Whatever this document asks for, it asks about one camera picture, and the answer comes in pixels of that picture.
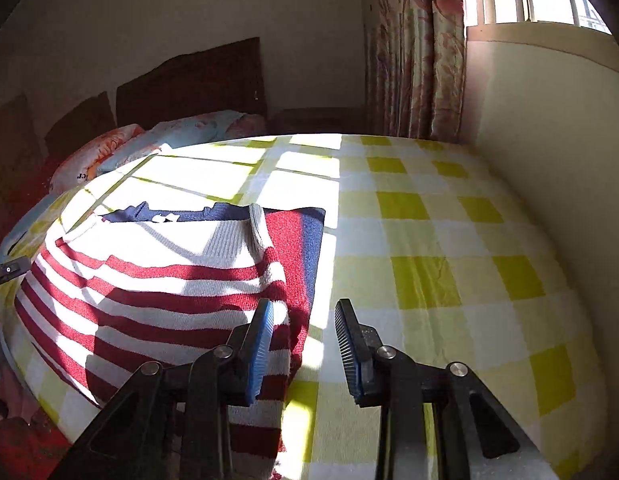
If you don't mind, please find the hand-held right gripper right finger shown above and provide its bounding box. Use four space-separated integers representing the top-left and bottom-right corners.
334 297 560 480

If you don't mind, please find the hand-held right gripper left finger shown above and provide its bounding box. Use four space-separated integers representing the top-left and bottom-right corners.
46 297 275 480

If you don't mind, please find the light blue floral pillow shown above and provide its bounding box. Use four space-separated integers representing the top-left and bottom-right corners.
96 110 266 176

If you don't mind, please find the dark wooden headboard panel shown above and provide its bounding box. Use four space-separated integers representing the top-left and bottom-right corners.
44 91 115 157
115 37 267 129

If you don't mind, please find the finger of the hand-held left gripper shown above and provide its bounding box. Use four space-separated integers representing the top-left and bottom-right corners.
0 256 31 291

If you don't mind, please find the red cloth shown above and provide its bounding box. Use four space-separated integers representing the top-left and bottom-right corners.
0 375 74 480

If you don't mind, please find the red blanket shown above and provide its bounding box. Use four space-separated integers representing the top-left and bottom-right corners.
0 157 57 241

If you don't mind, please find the brown wooden panel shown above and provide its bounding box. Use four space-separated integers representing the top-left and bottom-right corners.
0 92 44 201

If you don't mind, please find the red white striped sweater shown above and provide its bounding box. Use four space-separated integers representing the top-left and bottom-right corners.
13 201 326 480

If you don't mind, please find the floral pink white pillow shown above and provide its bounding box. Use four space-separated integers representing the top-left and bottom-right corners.
49 124 146 195

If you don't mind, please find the bed with yellow checkered sheet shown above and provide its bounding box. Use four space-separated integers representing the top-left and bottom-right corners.
0 132 610 480

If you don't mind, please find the floral curtain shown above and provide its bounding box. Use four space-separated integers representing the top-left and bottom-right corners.
364 0 467 143

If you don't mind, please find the dark wooden nightstand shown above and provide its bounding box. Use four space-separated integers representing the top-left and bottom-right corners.
269 106 367 136

